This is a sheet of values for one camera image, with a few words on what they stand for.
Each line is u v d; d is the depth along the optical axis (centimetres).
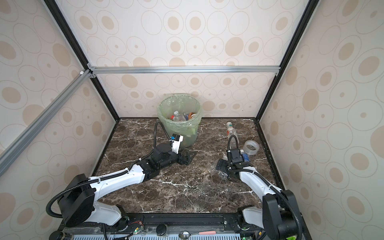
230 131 109
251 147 103
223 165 81
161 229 64
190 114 95
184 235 73
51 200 40
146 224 74
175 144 70
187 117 100
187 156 70
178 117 100
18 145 54
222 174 89
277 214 41
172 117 102
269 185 47
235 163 65
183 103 100
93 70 90
